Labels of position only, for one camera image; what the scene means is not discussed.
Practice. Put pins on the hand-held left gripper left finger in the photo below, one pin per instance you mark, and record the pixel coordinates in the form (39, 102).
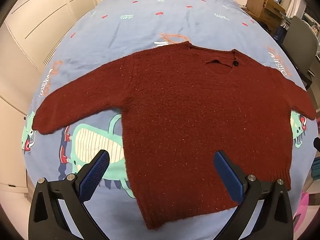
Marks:
(96, 170)

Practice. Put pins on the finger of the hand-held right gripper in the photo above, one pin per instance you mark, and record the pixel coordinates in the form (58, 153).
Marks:
(317, 143)

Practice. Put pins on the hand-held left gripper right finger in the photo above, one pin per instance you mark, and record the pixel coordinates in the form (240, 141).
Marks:
(228, 172)

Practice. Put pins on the dark red knit sweater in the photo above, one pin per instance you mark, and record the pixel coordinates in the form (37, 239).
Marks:
(187, 117)

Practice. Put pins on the pink bag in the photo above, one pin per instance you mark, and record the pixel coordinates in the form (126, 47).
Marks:
(302, 212)

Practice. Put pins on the grey chair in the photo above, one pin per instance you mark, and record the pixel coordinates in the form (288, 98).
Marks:
(297, 42)

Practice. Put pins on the dark blue bag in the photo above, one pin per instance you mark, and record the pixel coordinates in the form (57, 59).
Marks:
(280, 33)

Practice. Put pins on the wooden cabinet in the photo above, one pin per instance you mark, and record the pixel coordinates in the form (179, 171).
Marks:
(265, 10)

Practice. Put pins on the blue cartoon printed blanket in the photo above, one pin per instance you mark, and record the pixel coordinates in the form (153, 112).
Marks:
(150, 17)

